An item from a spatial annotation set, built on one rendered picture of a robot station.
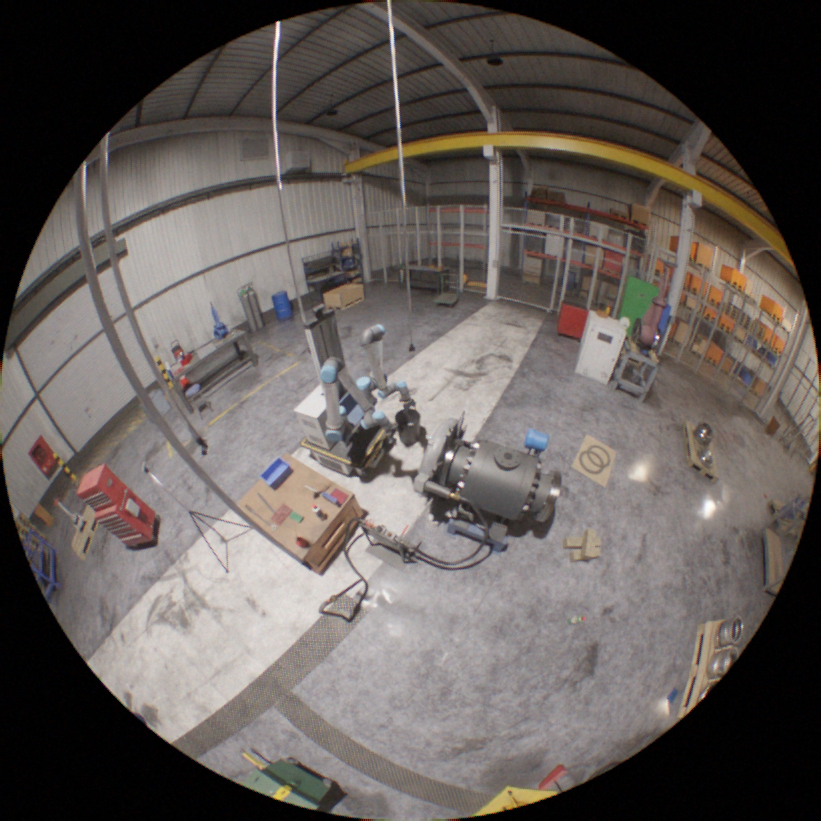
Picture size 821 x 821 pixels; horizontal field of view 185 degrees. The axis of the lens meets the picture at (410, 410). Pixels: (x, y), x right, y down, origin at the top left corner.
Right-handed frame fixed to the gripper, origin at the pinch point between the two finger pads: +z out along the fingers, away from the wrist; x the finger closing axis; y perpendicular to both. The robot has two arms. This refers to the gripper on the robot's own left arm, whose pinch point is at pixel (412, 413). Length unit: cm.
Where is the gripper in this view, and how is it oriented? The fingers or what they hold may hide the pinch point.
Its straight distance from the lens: 248.1
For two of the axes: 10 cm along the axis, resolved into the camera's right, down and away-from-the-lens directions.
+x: 5.3, -4.9, 6.9
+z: 3.3, 8.7, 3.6
